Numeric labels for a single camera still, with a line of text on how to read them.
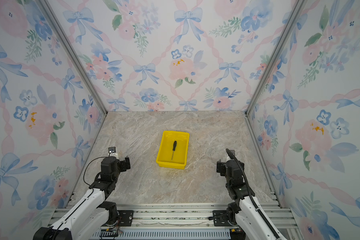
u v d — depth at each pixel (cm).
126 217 74
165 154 96
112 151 73
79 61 90
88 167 91
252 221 50
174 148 99
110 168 65
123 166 78
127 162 80
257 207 52
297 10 69
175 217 75
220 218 73
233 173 62
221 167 76
